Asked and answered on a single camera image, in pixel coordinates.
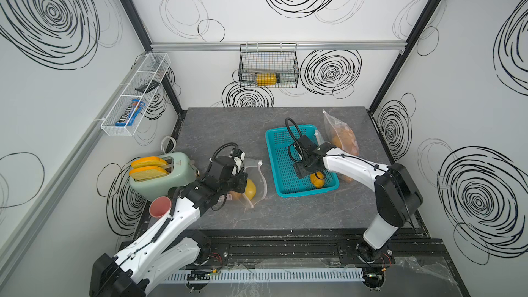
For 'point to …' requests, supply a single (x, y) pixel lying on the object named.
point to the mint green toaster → (181, 173)
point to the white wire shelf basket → (152, 66)
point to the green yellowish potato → (250, 190)
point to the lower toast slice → (146, 172)
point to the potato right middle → (317, 179)
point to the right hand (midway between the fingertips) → (307, 167)
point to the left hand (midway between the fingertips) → (246, 175)
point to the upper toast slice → (150, 161)
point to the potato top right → (236, 195)
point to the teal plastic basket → (284, 183)
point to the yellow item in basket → (266, 79)
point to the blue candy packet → (127, 118)
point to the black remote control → (152, 84)
